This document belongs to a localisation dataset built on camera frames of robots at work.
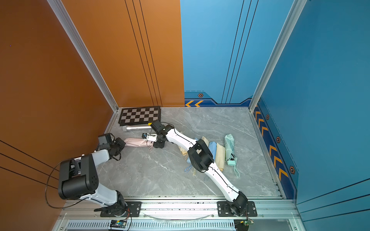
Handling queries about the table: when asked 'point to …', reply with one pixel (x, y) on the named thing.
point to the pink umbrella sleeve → (137, 142)
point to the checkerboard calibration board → (139, 115)
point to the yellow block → (150, 123)
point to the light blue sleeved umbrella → (189, 161)
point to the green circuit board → (118, 224)
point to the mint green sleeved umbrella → (230, 155)
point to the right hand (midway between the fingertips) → (158, 140)
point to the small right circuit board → (246, 222)
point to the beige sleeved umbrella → (220, 157)
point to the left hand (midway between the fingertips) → (125, 139)
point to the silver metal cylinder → (130, 127)
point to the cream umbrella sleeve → (183, 151)
